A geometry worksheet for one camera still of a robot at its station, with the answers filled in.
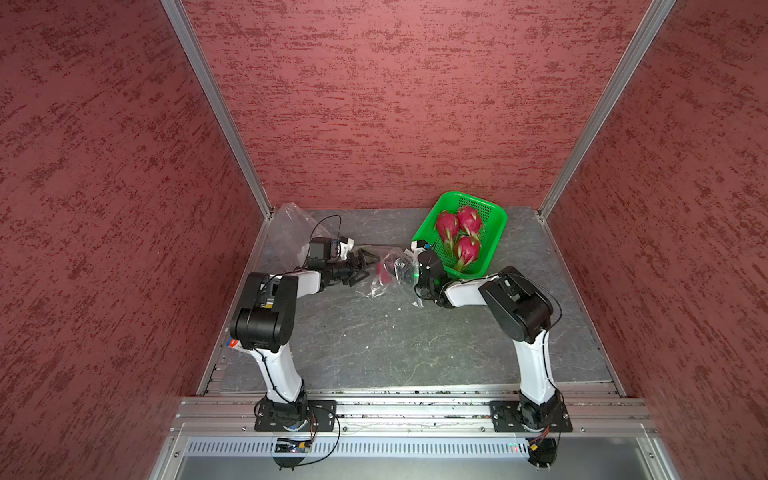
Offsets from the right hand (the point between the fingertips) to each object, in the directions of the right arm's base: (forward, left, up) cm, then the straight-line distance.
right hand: (389, 269), depth 98 cm
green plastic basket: (+20, -40, +1) cm, 45 cm away
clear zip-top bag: (-8, -2, +7) cm, 11 cm away
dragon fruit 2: (+17, -21, +3) cm, 27 cm away
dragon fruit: (+19, -30, +3) cm, 36 cm away
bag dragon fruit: (+5, -27, +3) cm, 27 cm away
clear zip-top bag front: (+19, +39, -2) cm, 43 cm away
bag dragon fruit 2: (-5, +2, +6) cm, 8 cm away
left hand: (-3, +5, +4) cm, 7 cm away
